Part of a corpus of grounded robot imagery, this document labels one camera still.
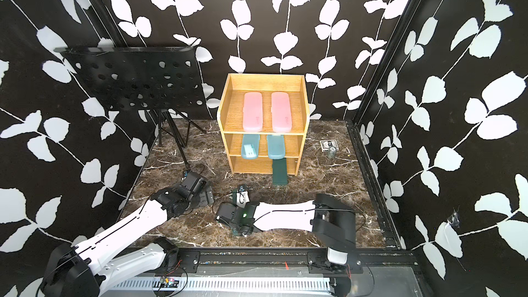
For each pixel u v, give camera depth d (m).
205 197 0.75
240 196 0.70
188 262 0.73
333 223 0.44
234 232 0.57
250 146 0.86
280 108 0.80
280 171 0.95
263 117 0.77
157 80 0.74
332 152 1.03
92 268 0.40
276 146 0.86
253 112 0.78
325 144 1.08
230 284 0.70
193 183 0.63
